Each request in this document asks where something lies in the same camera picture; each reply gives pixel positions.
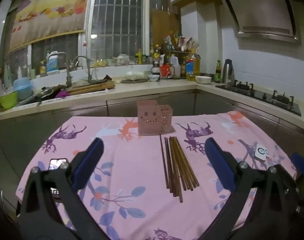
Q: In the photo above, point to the blue plastic basin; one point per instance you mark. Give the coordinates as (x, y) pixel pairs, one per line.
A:
(23, 87)

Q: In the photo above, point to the tall steel faucet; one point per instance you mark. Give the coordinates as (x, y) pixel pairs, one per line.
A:
(67, 70)

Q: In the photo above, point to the curved steel faucet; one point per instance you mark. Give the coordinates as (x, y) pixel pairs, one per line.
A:
(88, 70)

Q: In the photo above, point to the barred window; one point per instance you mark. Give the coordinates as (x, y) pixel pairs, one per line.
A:
(116, 25)

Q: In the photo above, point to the brown cardboard panel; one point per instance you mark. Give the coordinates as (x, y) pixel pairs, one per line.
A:
(164, 27)

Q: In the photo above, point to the white detergent jug blue label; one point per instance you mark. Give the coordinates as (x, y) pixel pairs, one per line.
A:
(52, 65)

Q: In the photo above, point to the yellow cooking oil bottle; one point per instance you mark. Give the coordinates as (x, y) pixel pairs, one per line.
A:
(192, 67)

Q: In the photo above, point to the green plastic bowl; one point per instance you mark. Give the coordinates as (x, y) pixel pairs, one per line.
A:
(7, 100)

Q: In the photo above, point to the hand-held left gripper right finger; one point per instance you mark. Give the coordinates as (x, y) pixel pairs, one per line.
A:
(220, 165)

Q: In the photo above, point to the steel thermos kettle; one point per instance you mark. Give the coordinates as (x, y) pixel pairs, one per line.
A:
(228, 72)

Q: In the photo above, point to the fruit printed window blind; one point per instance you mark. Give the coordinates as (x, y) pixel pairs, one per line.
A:
(49, 12)

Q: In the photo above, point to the white plastic jug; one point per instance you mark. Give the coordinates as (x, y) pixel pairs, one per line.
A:
(175, 67)

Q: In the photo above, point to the wooden rack of seasoning packets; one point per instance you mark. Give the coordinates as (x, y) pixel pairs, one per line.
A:
(182, 43)

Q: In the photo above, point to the dark round plate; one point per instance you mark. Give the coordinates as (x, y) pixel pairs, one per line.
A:
(134, 81)

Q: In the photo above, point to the pink printed tablecloth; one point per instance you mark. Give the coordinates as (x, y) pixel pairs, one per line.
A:
(131, 170)

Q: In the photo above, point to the small yellow bottle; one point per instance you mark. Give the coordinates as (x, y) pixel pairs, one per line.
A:
(43, 69)

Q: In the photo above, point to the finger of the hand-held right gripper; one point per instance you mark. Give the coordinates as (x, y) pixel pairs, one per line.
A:
(301, 164)

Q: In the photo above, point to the clear plastic container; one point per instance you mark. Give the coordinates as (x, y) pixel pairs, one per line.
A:
(121, 60)

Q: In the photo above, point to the white plastic bag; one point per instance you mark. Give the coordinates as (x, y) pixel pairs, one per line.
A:
(134, 75)

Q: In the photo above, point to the dark sauce bottle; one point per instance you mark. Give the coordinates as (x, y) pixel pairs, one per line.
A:
(156, 65)

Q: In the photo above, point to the wooden cutting board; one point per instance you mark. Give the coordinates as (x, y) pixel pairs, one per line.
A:
(91, 88)

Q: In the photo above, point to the blue patterned white bowl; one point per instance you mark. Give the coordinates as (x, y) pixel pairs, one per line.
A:
(153, 78)

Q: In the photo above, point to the red packet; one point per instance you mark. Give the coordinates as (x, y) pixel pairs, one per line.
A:
(165, 71)

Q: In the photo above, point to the black smartphone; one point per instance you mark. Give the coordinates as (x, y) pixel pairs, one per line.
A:
(57, 163)

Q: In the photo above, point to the black gas stove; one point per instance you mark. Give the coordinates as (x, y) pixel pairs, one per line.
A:
(257, 93)

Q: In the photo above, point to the purple cloth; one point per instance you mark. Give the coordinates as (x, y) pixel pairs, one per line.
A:
(61, 94)

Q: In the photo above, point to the dark bottle with green label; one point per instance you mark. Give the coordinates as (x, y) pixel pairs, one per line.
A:
(218, 73)

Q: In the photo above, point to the pink plastic utensil holder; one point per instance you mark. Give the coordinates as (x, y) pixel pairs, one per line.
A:
(148, 118)

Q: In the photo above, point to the steel range hood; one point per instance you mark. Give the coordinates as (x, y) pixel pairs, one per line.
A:
(262, 12)

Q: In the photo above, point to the dark pot with lid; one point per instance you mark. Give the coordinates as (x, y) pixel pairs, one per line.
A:
(45, 92)

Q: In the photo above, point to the small white timer device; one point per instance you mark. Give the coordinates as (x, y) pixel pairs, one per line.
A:
(260, 152)

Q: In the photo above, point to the bundle of wooden chopsticks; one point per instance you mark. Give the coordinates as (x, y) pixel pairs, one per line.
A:
(173, 165)

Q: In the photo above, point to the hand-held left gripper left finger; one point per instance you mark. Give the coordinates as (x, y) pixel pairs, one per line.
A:
(88, 165)

